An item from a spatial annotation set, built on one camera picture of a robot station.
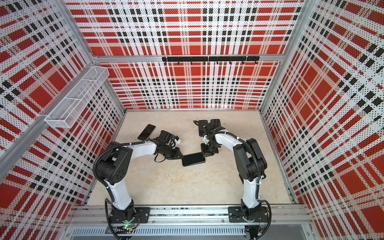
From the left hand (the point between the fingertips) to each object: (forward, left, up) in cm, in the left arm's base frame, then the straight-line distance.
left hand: (182, 159), depth 93 cm
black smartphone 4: (+29, -24, +1) cm, 38 cm away
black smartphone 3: (+26, -13, -4) cm, 29 cm away
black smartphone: (+22, +29, -2) cm, 36 cm away
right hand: (+1, -14, +3) cm, 15 cm away
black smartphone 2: (+1, -7, -3) cm, 7 cm away
